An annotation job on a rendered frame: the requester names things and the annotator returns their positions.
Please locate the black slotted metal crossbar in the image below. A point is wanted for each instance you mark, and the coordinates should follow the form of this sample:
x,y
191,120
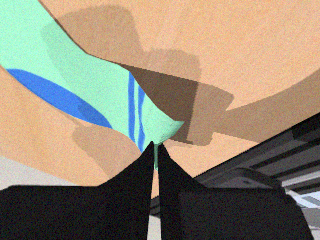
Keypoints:
x,y
289,154

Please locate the mint green sock with blue toe and heel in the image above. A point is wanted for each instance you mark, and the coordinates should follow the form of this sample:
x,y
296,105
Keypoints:
x,y
39,54

